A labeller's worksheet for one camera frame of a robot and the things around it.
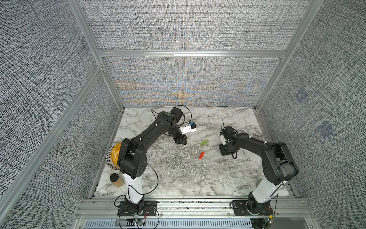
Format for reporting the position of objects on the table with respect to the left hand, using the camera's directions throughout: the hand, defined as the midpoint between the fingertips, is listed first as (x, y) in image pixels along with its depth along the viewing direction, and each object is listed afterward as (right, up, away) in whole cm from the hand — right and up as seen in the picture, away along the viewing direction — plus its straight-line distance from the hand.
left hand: (186, 140), depth 84 cm
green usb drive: (+14, -3, +16) cm, 21 cm away
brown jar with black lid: (-36, -19, -11) cm, 42 cm away
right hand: (+25, -6, +11) cm, 28 cm away
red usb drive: (+11, -10, +10) cm, 18 cm away
